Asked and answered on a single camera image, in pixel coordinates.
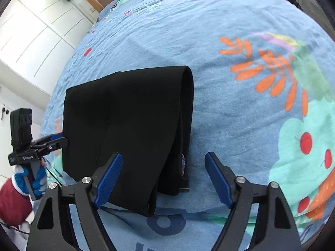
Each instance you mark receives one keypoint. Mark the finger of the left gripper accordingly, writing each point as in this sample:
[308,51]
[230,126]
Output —
[53,145]
[46,139]

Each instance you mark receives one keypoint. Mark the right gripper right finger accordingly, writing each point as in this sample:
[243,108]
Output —
[275,228]

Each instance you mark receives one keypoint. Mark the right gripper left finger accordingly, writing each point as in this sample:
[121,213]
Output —
[52,227]

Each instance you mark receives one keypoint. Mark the blue patterned bed sheet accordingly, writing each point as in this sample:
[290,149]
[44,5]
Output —
[263,75]

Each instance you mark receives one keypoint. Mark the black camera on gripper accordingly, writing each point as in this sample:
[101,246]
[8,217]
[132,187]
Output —
[20,125]

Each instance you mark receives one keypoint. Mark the blue white gloved left hand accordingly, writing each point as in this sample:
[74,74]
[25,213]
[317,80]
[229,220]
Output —
[39,184]

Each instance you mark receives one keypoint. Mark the white wardrobe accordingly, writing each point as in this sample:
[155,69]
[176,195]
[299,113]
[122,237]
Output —
[37,39]

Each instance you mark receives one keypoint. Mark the black pants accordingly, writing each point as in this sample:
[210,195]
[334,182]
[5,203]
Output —
[145,115]

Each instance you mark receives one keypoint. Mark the dark red sleeve forearm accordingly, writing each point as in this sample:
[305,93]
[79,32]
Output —
[14,207]

